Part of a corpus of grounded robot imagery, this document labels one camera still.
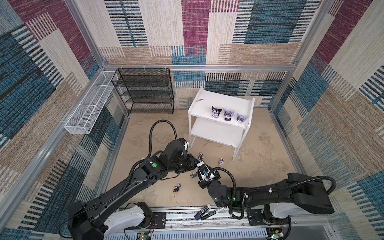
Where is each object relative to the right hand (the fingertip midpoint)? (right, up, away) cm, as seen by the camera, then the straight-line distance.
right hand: (201, 166), depth 75 cm
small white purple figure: (+13, -2, +16) cm, 20 cm away
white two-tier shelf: (+9, +24, -3) cm, 25 cm away
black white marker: (+5, -23, 0) cm, 24 cm away
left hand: (-1, +4, -5) cm, 6 cm away
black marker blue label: (+1, -22, -1) cm, 22 cm away
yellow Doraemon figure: (0, +5, -2) cm, 6 cm away
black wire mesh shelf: (-38, +45, +34) cm, 68 cm away
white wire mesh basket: (-55, +22, -5) cm, 60 cm away
